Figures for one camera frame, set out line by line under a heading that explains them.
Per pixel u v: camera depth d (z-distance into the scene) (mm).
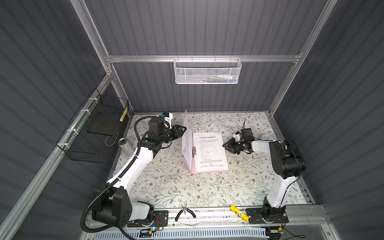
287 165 519
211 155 965
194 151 985
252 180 866
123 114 812
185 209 768
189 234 771
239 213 735
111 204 407
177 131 696
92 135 730
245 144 785
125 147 863
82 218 369
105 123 758
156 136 618
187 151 929
